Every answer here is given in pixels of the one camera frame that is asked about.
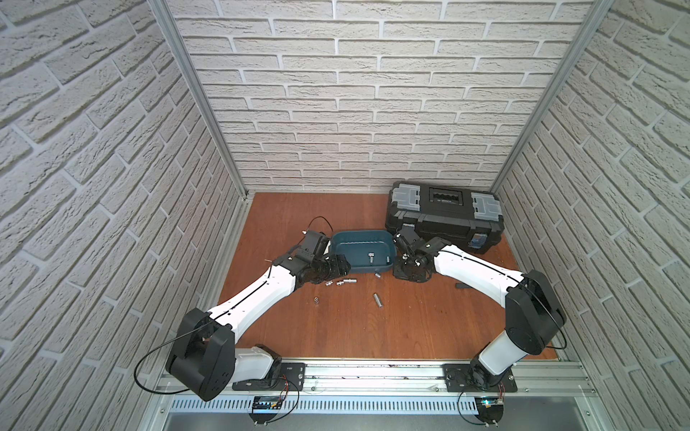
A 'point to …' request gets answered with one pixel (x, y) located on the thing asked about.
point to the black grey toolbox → (464, 219)
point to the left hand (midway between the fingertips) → (346, 265)
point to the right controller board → (490, 409)
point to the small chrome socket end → (329, 283)
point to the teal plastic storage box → (367, 250)
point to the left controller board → (265, 408)
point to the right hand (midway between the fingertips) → (400, 272)
